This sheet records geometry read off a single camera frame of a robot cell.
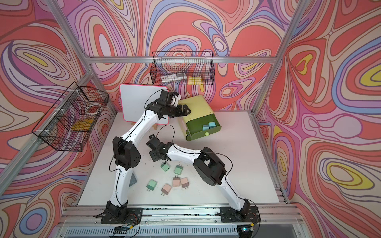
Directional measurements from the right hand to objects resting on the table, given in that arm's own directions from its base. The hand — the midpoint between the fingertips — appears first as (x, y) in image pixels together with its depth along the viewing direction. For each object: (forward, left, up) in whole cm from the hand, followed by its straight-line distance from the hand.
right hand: (159, 155), depth 93 cm
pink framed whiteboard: (+36, +18, +17) cm, 44 cm away
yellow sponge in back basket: (+34, -24, +32) cm, 53 cm away
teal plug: (+10, -30, +14) cm, 35 cm away
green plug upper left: (-8, -5, -1) cm, 9 cm away
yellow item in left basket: (+2, +32, +30) cm, 44 cm away
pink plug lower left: (-20, -6, -1) cm, 21 cm away
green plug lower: (-18, +2, -1) cm, 18 cm away
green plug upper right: (-9, -12, -2) cm, 16 cm away
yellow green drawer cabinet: (+23, -27, +19) cm, 40 cm away
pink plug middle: (-16, -12, -2) cm, 20 cm away
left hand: (+19, -19, +20) cm, 33 cm away
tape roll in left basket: (+19, +37, +24) cm, 48 cm away
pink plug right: (-18, -16, -1) cm, 24 cm away
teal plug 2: (+13, -34, +14) cm, 39 cm away
